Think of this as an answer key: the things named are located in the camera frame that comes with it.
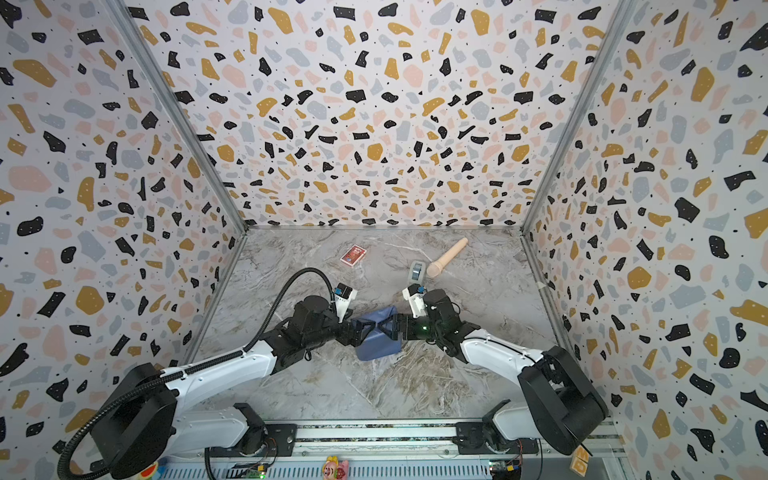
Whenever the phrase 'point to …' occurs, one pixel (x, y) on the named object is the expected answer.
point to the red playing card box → (353, 255)
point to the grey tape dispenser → (417, 272)
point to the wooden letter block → (580, 461)
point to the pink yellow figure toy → (334, 469)
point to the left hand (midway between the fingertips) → (364, 314)
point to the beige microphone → (435, 269)
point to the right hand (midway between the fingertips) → (384, 323)
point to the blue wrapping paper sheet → (378, 343)
